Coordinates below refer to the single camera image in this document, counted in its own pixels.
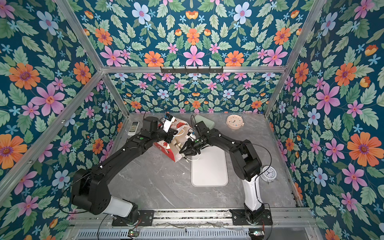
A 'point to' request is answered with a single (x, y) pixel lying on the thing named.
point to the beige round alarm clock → (235, 122)
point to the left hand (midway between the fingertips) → (179, 127)
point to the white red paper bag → (173, 148)
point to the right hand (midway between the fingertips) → (181, 152)
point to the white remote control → (133, 128)
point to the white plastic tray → (209, 168)
